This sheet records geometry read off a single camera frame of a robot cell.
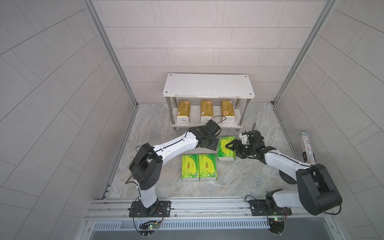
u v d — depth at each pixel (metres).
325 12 0.72
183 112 0.96
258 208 0.71
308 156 0.68
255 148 0.68
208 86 0.81
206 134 0.63
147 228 0.65
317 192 0.42
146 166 0.46
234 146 0.77
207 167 0.79
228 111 0.96
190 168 0.78
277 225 0.69
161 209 0.71
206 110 0.96
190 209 0.72
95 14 0.73
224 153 0.81
